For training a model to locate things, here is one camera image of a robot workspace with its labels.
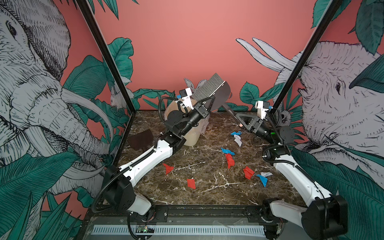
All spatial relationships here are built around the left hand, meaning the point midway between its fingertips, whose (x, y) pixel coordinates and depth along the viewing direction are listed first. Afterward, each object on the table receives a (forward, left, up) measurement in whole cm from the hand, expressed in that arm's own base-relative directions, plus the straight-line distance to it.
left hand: (215, 96), depth 57 cm
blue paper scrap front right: (-17, -32, -49) cm, 61 cm away
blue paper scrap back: (+16, -24, -48) cm, 56 cm away
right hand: (-6, -7, -7) cm, 12 cm away
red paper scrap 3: (-13, -24, -49) cm, 56 cm away
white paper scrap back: (+10, -23, -48) cm, 54 cm away
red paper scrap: (-8, +25, -50) cm, 56 cm away
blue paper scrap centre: (+3, -14, -50) cm, 52 cm away
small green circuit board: (-38, +33, -49) cm, 70 cm away
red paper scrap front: (-18, +11, -49) cm, 54 cm away
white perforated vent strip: (-40, +4, -49) cm, 63 cm away
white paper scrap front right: (-15, -32, -49) cm, 60 cm away
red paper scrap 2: (-5, -15, -49) cm, 52 cm away
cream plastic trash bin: (+7, +9, -37) cm, 39 cm away
